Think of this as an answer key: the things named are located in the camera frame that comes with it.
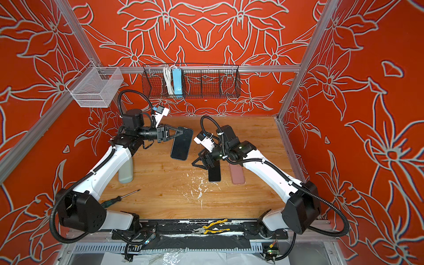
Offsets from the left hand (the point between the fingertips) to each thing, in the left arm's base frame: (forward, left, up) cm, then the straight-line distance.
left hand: (181, 132), depth 68 cm
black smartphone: (-4, 0, -3) cm, 5 cm away
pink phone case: (0, -28, -34) cm, 44 cm away
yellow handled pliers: (-30, -12, -33) cm, 46 cm away
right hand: (-5, -6, -9) cm, 13 cm away
